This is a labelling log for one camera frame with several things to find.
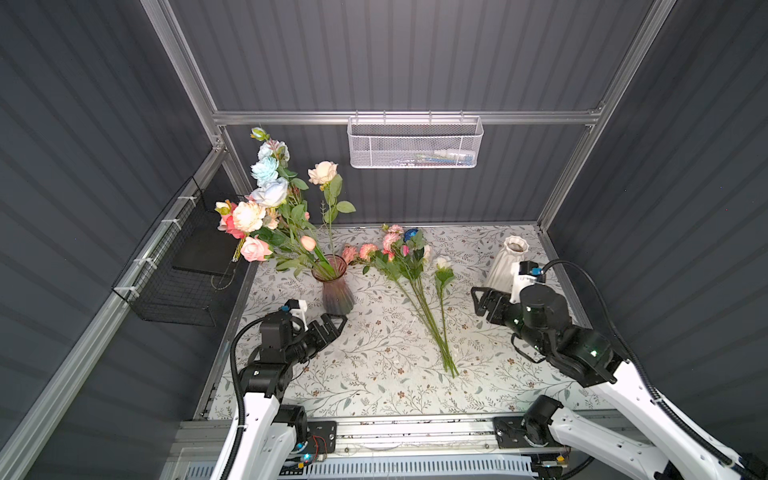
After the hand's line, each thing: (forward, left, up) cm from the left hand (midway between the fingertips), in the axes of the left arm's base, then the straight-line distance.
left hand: (338, 326), depth 77 cm
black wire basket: (+9, +37, +13) cm, 40 cm away
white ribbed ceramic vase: (+19, -52, +7) cm, 56 cm away
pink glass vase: (+11, +1, -3) cm, 11 cm away
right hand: (-1, -36, +13) cm, 38 cm away
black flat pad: (+16, +32, +15) cm, 39 cm away
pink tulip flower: (+17, +7, +14) cm, 23 cm away
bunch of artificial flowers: (+31, -21, -10) cm, 39 cm away
